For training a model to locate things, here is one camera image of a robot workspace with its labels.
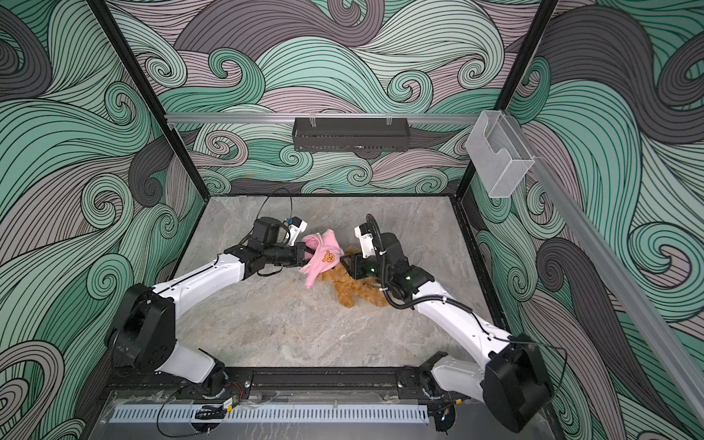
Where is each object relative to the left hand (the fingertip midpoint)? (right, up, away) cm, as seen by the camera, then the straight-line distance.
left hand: (321, 255), depth 82 cm
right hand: (+7, -1, -4) cm, 8 cm away
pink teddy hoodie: (+2, +2, -2) cm, 4 cm away
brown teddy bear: (+10, -13, +3) cm, 16 cm away
